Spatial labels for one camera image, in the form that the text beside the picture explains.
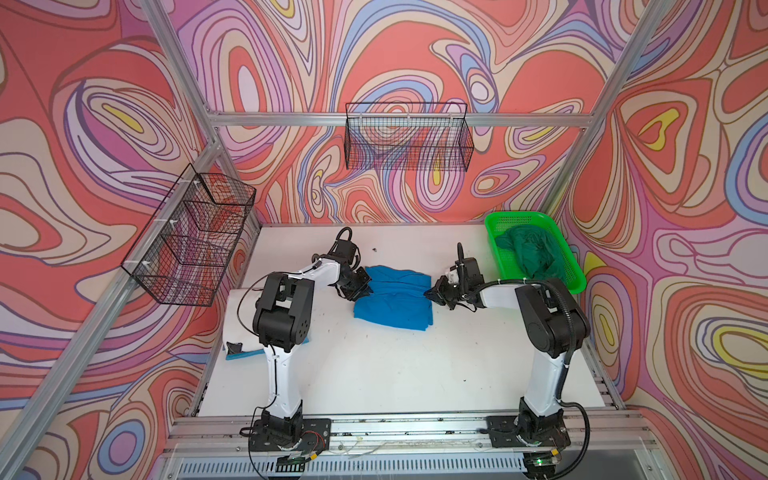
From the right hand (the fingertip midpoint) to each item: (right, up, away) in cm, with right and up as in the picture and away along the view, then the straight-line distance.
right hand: (427, 298), depth 98 cm
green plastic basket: (+31, +13, +13) cm, 36 cm away
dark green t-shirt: (+40, +15, +6) cm, 43 cm away
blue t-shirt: (-10, +1, -1) cm, 10 cm away
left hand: (-16, +4, +1) cm, 16 cm away
